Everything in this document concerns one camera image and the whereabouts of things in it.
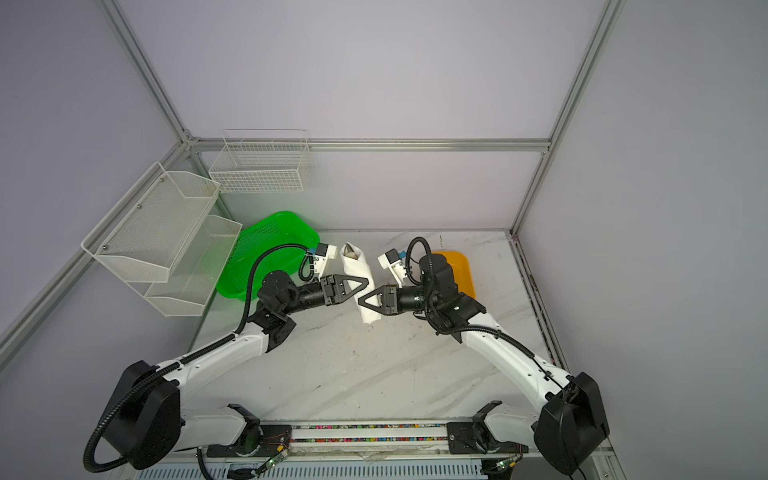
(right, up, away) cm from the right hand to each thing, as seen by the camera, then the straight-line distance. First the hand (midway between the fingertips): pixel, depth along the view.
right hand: (360, 304), depth 66 cm
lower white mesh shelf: (-56, +4, +26) cm, 62 cm away
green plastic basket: (-20, +14, +4) cm, 25 cm away
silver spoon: (-3, +12, +3) cm, 13 cm away
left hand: (+1, +5, +1) cm, 5 cm away
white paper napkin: (-1, +9, +2) cm, 9 cm away
